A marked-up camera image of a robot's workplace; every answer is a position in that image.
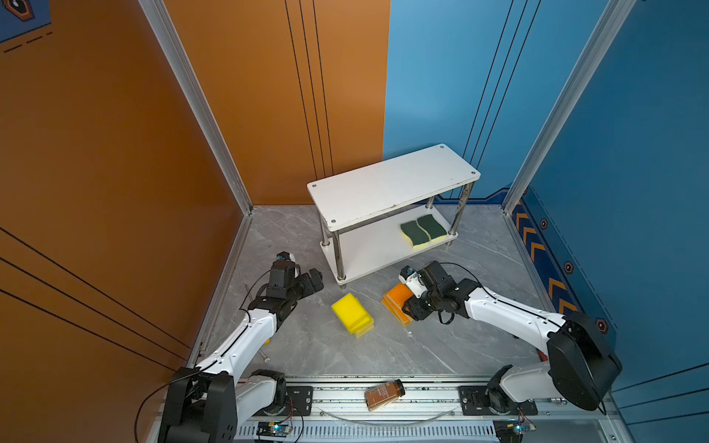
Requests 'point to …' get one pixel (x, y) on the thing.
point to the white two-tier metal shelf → (378, 212)
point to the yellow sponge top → (349, 310)
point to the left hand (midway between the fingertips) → (312, 274)
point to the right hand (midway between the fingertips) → (411, 303)
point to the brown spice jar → (383, 394)
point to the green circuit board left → (274, 429)
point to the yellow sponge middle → (363, 325)
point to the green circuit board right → (510, 430)
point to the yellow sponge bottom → (361, 332)
